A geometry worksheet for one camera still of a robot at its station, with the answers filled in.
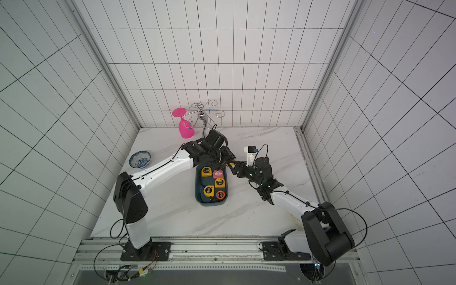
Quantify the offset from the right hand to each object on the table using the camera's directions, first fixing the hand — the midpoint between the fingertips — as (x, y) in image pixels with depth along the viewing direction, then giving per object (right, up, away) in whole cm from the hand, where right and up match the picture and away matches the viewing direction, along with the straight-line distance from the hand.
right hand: (224, 164), depth 81 cm
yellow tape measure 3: (-3, -11, +10) cm, 16 cm away
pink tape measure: (-4, -7, +14) cm, 16 cm away
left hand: (+3, 0, -1) cm, 3 cm away
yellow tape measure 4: (-8, -15, +7) cm, 18 cm away
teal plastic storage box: (-13, -11, +12) cm, 21 cm away
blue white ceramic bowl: (-51, 0, +20) cm, 55 cm away
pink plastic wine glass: (-23, +19, +21) cm, 36 cm away
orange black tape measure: (-2, -16, +4) cm, 17 cm away
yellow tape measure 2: (-11, -6, +14) cm, 18 cm away
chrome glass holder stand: (-10, +24, +8) cm, 27 cm away
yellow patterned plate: (+34, -27, 0) cm, 44 cm away
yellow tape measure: (+3, 0, -2) cm, 4 cm away
